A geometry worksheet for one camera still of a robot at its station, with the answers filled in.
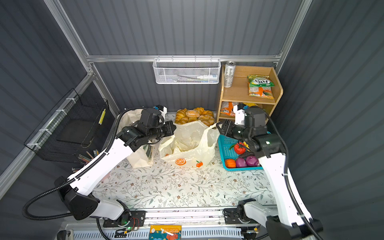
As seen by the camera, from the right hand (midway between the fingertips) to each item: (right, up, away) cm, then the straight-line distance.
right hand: (222, 126), depth 66 cm
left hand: (-21, 0, +6) cm, 22 cm away
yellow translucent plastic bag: (-14, -12, +27) cm, 32 cm away
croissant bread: (-23, +7, +46) cm, 52 cm away
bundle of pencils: (-72, -17, +14) cm, 75 cm away
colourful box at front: (-26, -50, +3) cm, 57 cm away
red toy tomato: (+16, -15, +27) cm, 34 cm away
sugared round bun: (-14, +10, +44) cm, 47 cm away
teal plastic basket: (+8, -11, +35) cm, 38 cm away
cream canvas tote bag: (-43, -18, +21) cm, 51 cm away
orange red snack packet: (+9, +12, +30) cm, 34 cm away
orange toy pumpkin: (+9, -22, +20) cm, 31 cm away
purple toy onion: (+21, -20, +20) cm, 35 cm away
